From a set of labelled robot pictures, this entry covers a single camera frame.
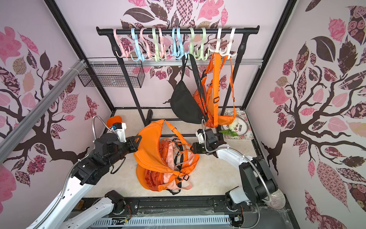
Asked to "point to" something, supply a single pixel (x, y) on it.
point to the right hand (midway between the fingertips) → (193, 147)
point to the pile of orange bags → (164, 159)
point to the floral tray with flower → (240, 129)
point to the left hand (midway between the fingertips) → (141, 140)
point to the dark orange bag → (208, 90)
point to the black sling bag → (187, 98)
